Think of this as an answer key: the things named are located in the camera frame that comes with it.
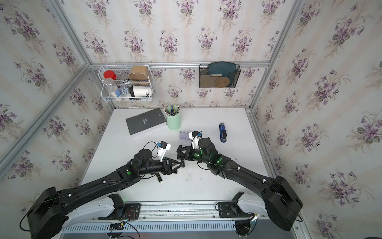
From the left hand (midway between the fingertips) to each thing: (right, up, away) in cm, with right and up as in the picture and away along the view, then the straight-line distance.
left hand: (182, 167), depth 71 cm
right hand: (-2, +7, +4) cm, 8 cm away
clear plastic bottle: (-44, +43, +16) cm, 63 cm away
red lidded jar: (-48, +52, +22) cm, 74 cm away
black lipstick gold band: (-14, -10, +13) cm, 21 cm away
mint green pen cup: (-7, +25, +25) cm, 36 cm away
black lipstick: (+2, +11, +28) cm, 30 cm away
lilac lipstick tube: (-3, +13, +24) cm, 27 cm away
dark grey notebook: (-30, +23, +37) cm, 52 cm away
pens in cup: (-9, +29, +30) cm, 43 cm away
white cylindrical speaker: (-28, +42, +22) cm, 55 cm away
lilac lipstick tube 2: (0, +13, +23) cm, 27 cm away
